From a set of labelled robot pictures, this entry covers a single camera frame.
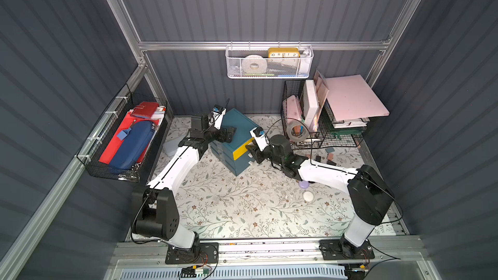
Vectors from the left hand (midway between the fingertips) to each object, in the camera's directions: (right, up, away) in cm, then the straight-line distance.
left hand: (227, 125), depth 85 cm
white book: (+39, +9, +4) cm, 40 cm away
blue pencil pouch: (-31, -7, -17) cm, 36 cm away
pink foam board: (+60, +14, +8) cm, 62 cm away
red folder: (-40, -7, -14) cm, 43 cm away
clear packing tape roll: (+36, -6, +14) cm, 39 cm away
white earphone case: (+36, -32, +2) cm, 49 cm away
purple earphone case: (+36, -28, +6) cm, 46 cm away
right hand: (+12, -9, 0) cm, 15 cm away
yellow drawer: (+7, -11, -5) cm, 13 cm away
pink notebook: (+34, +9, +20) cm, 40 cm away
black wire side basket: (-40, -9, -23) cm, 47 cm away
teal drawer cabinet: (-2, -12, 0) cm, 12 cm away
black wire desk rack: (+38, -1, +16) cm, 41 cm away
